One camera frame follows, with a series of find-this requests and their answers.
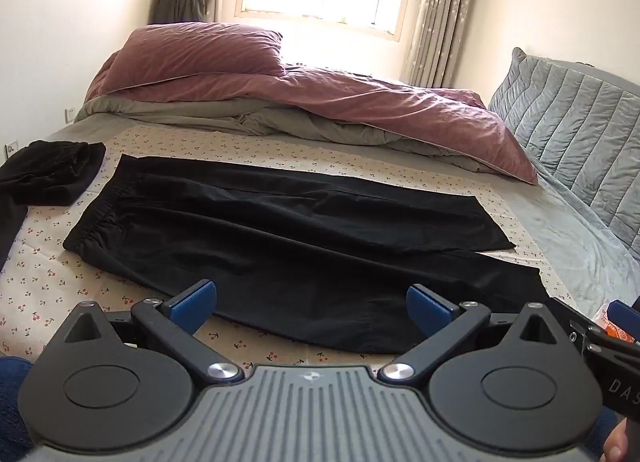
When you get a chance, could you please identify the person's blue clothing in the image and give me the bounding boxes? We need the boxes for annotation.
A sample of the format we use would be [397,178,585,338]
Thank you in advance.
[0,356,38,462]

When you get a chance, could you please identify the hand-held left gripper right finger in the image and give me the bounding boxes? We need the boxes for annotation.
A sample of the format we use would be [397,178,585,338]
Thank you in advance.
[377,284,571,385]

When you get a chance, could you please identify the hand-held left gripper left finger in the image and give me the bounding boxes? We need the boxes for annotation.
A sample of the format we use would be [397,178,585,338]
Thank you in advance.
[64,279,244,385]

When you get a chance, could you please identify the pink grey duvet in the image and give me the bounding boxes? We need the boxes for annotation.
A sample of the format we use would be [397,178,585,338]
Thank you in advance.
[72,22,540,186]

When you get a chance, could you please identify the grey quilted headboard cushion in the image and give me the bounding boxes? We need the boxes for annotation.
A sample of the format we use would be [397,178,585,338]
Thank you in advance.
[487,46,640,263]

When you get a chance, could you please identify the black pants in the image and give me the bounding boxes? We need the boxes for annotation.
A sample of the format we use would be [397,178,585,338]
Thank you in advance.
[62,153,551,355]

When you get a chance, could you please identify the person's right hand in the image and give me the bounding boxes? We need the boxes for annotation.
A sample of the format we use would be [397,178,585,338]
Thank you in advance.
[602,429,630,462]

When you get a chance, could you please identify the orange white plastic bag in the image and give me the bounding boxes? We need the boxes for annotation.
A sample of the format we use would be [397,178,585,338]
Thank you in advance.
[591,299,640,344]

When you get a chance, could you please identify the cherry print bed sheet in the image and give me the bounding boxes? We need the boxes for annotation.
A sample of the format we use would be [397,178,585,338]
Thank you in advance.
[0,122,566,373]

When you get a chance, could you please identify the crumpled black garment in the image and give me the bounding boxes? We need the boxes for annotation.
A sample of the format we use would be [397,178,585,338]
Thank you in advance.
[0,140,107,268]

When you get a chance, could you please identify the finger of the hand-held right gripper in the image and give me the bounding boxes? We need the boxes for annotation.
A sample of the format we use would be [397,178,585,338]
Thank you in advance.
[606,299,640,343]
[549,296,608,345]

